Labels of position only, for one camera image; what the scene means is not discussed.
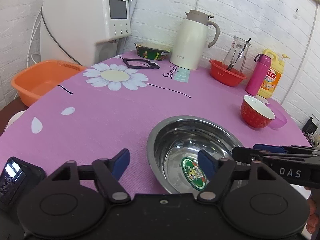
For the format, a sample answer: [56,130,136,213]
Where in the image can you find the red white ceramic bowl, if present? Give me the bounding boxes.
[240,95,276,129]

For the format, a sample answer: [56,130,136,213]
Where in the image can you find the stainless steel bowl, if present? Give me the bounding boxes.
[146,116,242,196]

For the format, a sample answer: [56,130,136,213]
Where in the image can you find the right hand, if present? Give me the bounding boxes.
[306,195,319,234]

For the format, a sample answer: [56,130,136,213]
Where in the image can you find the purple plastic bowl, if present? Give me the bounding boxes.
[268,104,287,129]

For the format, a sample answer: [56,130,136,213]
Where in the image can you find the black box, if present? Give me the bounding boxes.
[302,117,318,135]

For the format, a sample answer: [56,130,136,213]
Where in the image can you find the pink floral tablecloth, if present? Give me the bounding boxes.
[1,61,308,195]

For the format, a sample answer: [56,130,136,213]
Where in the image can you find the pink thermos bottle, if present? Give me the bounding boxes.
[245,54,271,96]

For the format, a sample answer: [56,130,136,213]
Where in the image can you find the yellow detergent bottle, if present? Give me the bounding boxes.
[258,49,290,99]

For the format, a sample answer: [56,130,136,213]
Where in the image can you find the red plastic basket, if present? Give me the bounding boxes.
[209,59,246,87]

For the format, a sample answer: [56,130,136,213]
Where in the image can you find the black stirring stick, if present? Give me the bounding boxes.
[226,37,252,71]

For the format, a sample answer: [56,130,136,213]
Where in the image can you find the black smartphone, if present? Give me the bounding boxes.
[1,157,47,213]

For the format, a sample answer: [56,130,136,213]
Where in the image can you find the glass carafe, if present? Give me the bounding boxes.
[222,36,252,74]

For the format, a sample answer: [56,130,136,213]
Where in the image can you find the orange plastic basin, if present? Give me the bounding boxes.
[11,60,86,107]

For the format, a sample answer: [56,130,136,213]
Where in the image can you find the cream thermal jug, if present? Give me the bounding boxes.
[170,10,220,70]

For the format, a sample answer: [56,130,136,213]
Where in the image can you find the instant noodle cup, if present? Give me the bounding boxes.
[135,42,172,61]

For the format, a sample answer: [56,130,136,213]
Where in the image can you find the white water dispenser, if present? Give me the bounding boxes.
[40,0,137,67]

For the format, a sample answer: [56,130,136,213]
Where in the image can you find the black plastic frame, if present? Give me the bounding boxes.
[123,59,160,69]

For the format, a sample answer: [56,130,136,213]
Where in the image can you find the white cable duct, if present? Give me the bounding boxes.
[280,2,320,106]

